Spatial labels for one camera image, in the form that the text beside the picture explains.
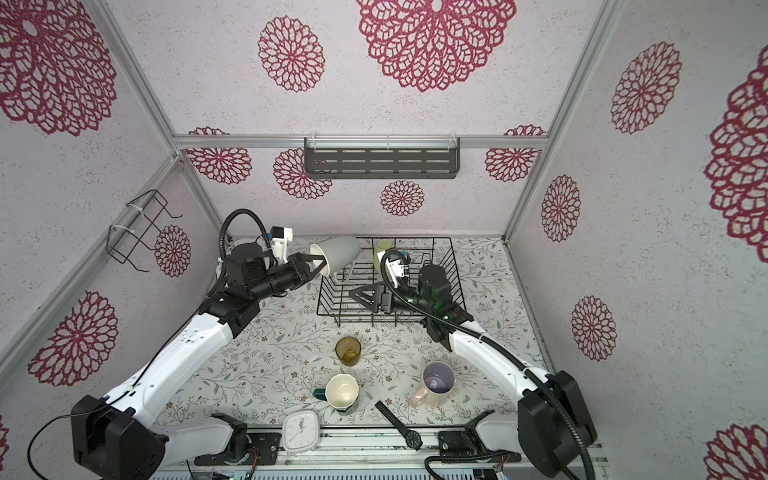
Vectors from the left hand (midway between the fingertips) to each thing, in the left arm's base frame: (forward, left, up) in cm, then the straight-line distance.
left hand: (328, 260), depth 72 cm
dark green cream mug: (-22, -2, -30) cm, 37 cm away
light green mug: (+23, -12, -21) cm, 33 cm away
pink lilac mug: (-19, -28, -28) cm, 44 cm away
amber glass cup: (-10, -2, -31) cm, 33 cm away
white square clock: (-32, +8, -28) cm, 43 cm away
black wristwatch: (-33, -21, -31) cm, 50 cm away
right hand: (-8, -7, -2) cm, 11 cm away
